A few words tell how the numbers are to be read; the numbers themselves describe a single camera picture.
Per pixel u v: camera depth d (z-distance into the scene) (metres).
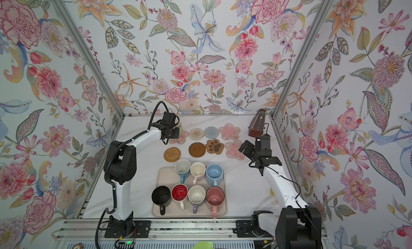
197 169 0.89
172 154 1.01
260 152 0.64
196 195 0.84
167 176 0.91
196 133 1.10
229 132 1.13
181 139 1.07
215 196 0.82
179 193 0.83
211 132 1.11
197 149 1.02
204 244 0.78
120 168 0.54
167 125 0.78
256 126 1.04
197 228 0.75
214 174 0.90
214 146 1.04
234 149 1.04
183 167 0.86
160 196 0.82
